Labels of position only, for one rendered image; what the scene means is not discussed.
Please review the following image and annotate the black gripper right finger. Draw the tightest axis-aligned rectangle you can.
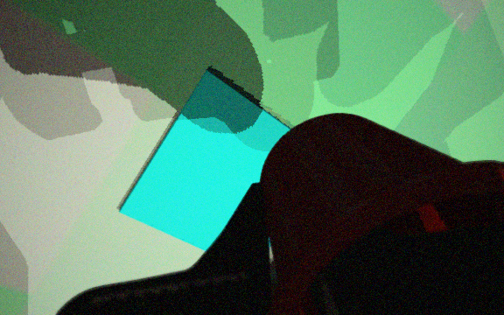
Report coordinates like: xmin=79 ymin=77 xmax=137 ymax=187
xmin=308 ymin=223 xmax=504 ymax=315

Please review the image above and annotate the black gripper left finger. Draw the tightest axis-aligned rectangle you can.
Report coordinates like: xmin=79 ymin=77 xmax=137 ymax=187
xmin=56 ymin=182 xmax=271 ymax=315

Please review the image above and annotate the red cup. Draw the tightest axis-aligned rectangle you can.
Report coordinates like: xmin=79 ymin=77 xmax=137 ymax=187
xmin=259 ymin=113 xmax=504 ymax=315

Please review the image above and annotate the tan wooden bar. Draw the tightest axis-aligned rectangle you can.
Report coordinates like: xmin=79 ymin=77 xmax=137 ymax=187
xmin=271 ymin=277 xmax=278 ymax=299

